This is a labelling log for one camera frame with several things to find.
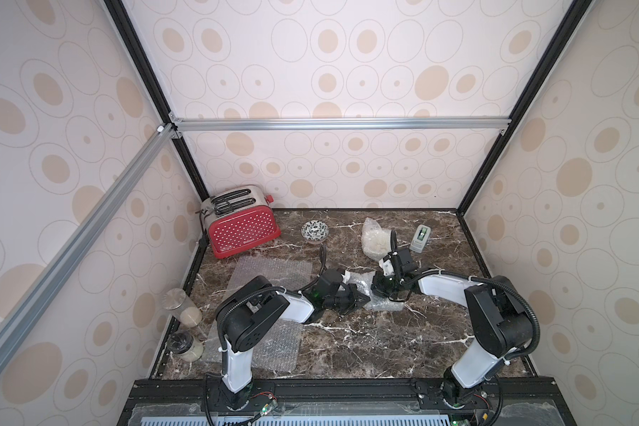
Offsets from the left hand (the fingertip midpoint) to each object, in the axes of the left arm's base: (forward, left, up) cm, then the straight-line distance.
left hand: (379, 302), depth 83 cm
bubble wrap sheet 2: (+26, -2, -3) cm, 27 cm away
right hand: (+9, 0, -6) cm, 11 cm away
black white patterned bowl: (+34, +22, -6) cm, 41 cm away
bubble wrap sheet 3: (+1, 0, -2) cm, 2 cm away
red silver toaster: (+27, +49, +9) cm, 56 cm away
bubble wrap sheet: (-12, +31, -7) cm, 34 cm away
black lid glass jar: (-14, +56, +2) cm, 58 cm away
